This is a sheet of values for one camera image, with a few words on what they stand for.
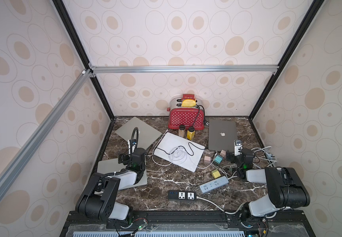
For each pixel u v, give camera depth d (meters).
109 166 0.96
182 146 1.00
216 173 0.88
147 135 1.13
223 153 0.95
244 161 0.73
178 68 0.90
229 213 0.75
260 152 1.00
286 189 0.45
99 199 0.44
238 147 0.82
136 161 0.70
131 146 0.76
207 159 0.94
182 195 0.79
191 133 1.01
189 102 1.03
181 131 1.01
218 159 0.95
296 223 0.73
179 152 0.97
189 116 1.03
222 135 1.07
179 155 0.95
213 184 0.83
